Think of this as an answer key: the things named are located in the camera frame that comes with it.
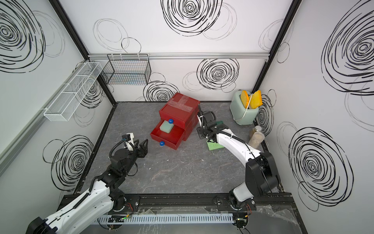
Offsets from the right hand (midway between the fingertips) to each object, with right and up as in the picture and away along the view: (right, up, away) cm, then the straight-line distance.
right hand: (203, 129), depth 86 cm
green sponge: (-23, +1, +5) cm, 23 cm away
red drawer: (-18, -6, -4) cm, 20 cm away
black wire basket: (-50, +39, +10) cm, 64 cm away
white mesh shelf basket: (-71, +19, -10) cm, 74 cm away
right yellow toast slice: (+36, +19, +8) cm, 41 cm away
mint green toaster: (+26, +9, +10) cm, 29 cm away
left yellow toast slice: (+28, +20, +8) cm, 35 cm away
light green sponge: (+8, -12, +7) cm, 16 cm away
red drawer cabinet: (-16, +20, +8) cm, 26 cm away
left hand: (-34, -6, -7) cm, 35 cm away
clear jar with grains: (+32, -5, 0) cm, 33 cm away
